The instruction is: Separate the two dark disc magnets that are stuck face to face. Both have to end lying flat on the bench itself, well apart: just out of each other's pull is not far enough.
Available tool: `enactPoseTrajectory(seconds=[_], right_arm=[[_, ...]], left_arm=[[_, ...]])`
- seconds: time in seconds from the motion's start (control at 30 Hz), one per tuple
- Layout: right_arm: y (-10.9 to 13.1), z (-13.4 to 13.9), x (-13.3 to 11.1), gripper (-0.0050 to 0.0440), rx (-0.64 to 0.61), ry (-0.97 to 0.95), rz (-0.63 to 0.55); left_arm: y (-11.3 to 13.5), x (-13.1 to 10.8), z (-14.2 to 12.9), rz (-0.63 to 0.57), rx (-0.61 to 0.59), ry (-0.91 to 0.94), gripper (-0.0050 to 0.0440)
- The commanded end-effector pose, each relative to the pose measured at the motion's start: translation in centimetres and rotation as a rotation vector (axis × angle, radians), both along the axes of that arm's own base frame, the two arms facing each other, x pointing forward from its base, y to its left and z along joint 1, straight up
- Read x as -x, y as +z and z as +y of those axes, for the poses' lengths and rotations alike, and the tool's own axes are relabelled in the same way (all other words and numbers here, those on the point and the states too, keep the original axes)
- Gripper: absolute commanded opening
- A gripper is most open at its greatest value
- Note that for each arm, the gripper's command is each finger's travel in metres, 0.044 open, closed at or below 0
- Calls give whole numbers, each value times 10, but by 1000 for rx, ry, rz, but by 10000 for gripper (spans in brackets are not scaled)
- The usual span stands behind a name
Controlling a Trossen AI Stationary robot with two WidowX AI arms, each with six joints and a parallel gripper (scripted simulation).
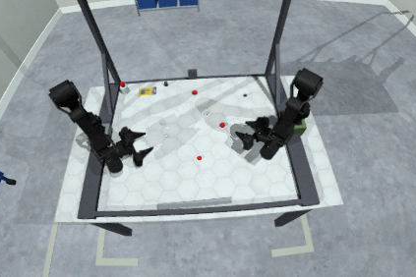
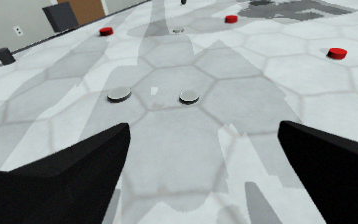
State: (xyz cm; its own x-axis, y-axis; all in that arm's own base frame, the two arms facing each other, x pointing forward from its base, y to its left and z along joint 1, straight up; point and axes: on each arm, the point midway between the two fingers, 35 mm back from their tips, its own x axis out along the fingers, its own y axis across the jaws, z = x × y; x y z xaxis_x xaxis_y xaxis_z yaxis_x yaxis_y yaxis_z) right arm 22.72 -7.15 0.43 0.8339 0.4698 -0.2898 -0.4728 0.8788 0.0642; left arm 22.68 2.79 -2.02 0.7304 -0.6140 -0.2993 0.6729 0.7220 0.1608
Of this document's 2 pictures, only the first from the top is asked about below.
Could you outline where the grey cylinder with red cap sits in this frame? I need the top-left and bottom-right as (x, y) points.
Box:
(120, 82), (130, 94)

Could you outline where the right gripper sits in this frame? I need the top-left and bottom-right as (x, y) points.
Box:
(114, 127), (153, 167)

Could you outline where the yellow blister-pack card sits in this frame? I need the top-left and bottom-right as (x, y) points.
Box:
(138, 86), (157, 96)

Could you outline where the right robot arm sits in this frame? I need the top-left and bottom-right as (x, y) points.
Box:
(48, 80), (135, 173)

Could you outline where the grey flat bar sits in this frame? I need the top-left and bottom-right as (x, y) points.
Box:
(157, 197), (232, 210)

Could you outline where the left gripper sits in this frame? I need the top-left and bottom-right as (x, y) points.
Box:
(235, 121), (271, 150)

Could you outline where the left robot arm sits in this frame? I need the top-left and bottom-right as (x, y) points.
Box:
(254, 68), (323, 160)

